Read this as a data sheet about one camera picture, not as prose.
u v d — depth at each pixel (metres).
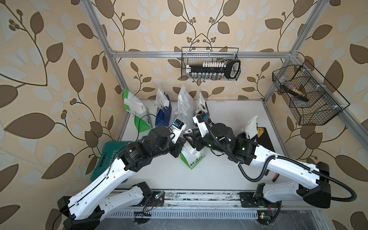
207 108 1.04
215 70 0.85
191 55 0.91
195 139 0.55
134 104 0.97
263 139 0.96
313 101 0.72
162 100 0.94
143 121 0.94
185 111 0.93
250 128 0.80
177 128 0.55
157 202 0.73
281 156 0.43
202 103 0.91
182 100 0.94
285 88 0.76
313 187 0.40
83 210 0.38
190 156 0.72
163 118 0.99
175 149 0.56
